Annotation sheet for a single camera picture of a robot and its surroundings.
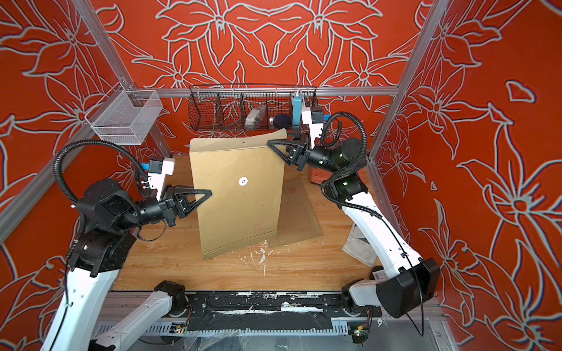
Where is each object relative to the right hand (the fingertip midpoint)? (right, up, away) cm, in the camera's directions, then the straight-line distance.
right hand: (266, 145), depth 51 cm
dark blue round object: (+4, +17, +46) cm, 49 cm away
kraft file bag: (+12, -27, +43) cm, 52 cm away
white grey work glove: (+36, -37, +36) cm, 63 cm away
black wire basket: (-11, +25, +50) cm, 57 cm away
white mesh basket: (-64, +18, +41) cm, 78 cm away
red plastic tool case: (+22, -8, +52) cm, 57 cm away
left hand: (-13, -12, -1) cm, 18 cm away
